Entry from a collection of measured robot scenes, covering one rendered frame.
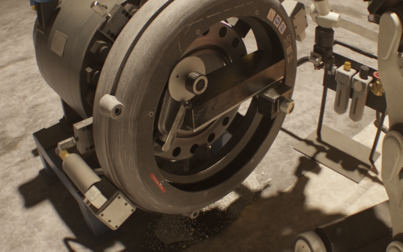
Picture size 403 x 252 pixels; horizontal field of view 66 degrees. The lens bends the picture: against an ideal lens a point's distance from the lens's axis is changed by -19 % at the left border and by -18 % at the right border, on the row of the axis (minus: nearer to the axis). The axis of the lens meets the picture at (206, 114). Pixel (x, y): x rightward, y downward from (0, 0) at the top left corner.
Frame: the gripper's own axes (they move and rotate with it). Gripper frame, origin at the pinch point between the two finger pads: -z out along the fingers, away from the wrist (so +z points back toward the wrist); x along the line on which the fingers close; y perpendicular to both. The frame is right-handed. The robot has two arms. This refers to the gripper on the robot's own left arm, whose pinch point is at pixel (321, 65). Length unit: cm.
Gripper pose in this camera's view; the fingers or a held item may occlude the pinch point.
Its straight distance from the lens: 166.1
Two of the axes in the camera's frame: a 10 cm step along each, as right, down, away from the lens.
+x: -6.9, -3.8, 6.1
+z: -0.2, -8.4, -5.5
